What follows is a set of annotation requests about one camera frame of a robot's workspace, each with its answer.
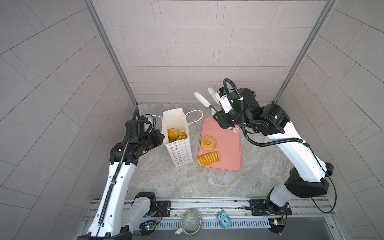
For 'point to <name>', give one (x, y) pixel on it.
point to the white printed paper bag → (180, 150)
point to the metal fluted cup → (191, 223)
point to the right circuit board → (277, 225)
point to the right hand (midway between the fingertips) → (217, 115)
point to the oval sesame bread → (181, 135)
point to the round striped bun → (173, 133)
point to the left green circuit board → (147, 228)
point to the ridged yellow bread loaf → (205, 159)
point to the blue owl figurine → (225, 220)
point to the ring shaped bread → (206, 147)
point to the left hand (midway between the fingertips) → (168, 133)
